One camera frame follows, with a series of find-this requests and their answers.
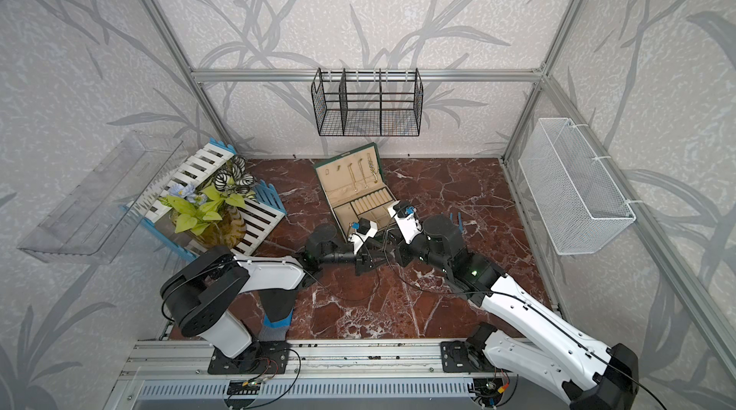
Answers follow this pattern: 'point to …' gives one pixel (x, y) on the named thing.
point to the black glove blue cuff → (277, 306)
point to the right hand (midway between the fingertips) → (386, 227)
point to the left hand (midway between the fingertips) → (389, 257)
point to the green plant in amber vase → (215, 216)
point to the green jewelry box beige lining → (355, 185)
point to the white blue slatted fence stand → (263, 211)
